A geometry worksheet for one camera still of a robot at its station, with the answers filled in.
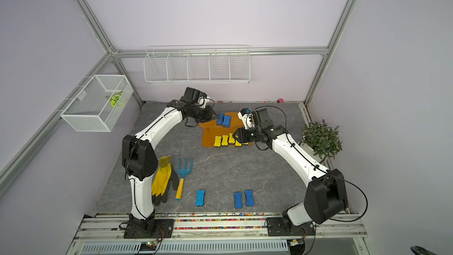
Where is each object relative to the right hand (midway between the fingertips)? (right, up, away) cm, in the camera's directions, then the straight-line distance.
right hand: (235, 134), depth 82 cm
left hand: (-9, +8, +7) cm, 14 cm away
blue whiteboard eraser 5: (+7, -30, -2) cm, 31 cm away
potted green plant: (+37, -3, -5) cm, 38 cm away
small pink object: (+33, +20, +42) cm, 57 cm away
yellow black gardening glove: (-35, -21, +5) cm, 42 cm away
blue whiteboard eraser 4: (+1, -30, -1) cm, 30 cm away
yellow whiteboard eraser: (-10, -6, +17) cm, 21 cm away
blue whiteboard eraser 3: (-5, +6, +10) cm, 12 cm away
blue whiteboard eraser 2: (-8, +7, +10) cm, 15 cm away
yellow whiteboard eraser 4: (+1, -7, +15) cm, 16 cm away
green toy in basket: (-56, +17, -1) cm, 59 cm away
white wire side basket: (-65, +12, +1) cm, 67 cm away
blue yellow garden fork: (-27, -21, +8) cm, 35 cm away
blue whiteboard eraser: (-16, -29, -1) cm, 34 cm away
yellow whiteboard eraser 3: (-2, -5, +17) cm, 18 cm away
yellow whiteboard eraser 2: (-6, -5, +17) cm, 19 cm away
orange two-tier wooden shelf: (-14, +1, +23) cm, 27 cm away
